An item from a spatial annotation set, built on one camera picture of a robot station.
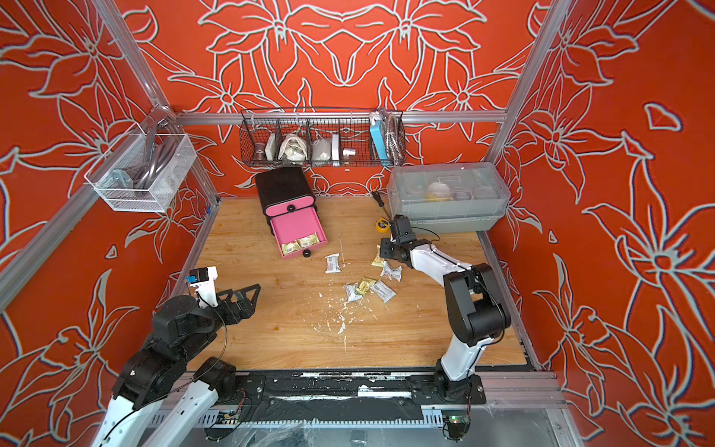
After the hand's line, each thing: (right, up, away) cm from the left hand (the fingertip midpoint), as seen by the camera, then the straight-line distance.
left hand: (247, 287), depth 69 cm
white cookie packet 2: (+40, -1, +26) cm, 48 cm away
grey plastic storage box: (+62, +25, +29) cm, 72 cm away
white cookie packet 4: (+27, -6, +20) cm, 34 cm away
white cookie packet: (+19, +1, +29) cm, 35 cm away
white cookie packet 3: (+37, -7, +21) cm, 43 cm away
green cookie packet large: (+4, +7, +29) cm, 30 cm away
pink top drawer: (+4, +22, +28) cm, 36 cm away
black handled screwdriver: (+39, +25, +49) cm, 67 cm away
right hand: (+37, +8, +26) cm, 46 cm away
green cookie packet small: (+31, -5, +21) cm, 38 cm away
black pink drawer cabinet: (-1, +31, +39) cm, 50 cm away
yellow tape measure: (+39, +15, +39) cm, 57 cm away
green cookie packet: (+10, +10, +31) cm, 34 cm away
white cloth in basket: (+7, +41, +21) cm, 46 cm away
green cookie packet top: (+36, +2, +29) cm, 46 cm away
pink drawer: (+6, +15, +31) cm, 35 cm away
